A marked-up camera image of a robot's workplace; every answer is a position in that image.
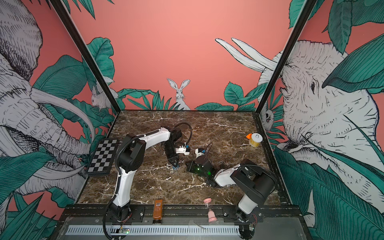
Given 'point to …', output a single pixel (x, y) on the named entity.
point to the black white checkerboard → (103, 159)
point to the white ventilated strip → (152, 230)
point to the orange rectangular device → (157, 211)
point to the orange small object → (248, 136)
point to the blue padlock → (175, 168)
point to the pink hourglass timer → (211, 216)
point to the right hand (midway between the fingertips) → (183, 163)
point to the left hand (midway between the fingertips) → (175, 161)
